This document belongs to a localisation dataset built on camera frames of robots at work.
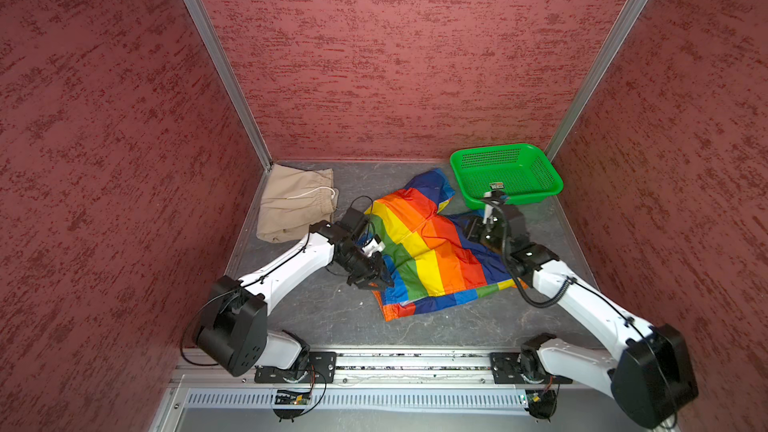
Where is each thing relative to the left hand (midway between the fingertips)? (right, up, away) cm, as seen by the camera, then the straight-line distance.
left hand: (387, 292), depth 75 cm
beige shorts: (-35, +22, +32) cm, 53 cm away
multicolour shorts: (+14, +6, +15) cm, 21 cm away
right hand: (+21, +16, +8) cm, 28 cm away
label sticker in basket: (+42, +28, +39) cm, 64 cm away
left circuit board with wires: (-22, -25, -4) cm, 33 cm away
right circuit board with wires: (+38, -26, -3) cm, 47 cm away
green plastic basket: (+52, +33, +43) cm, 75 cm away
